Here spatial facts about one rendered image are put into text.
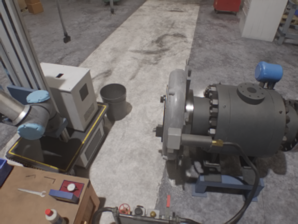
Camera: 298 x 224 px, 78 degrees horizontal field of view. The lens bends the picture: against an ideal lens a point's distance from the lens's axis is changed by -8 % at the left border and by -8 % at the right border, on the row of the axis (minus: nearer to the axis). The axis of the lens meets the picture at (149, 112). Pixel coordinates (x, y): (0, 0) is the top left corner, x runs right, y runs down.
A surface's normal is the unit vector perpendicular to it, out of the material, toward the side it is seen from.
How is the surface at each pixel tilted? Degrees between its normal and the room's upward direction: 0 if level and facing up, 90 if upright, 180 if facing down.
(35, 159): 0
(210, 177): 0
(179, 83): 10
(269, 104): 18
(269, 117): 38
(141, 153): 0
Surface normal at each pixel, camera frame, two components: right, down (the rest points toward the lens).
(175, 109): -0.11, -0.09
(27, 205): 0.00, -0.73
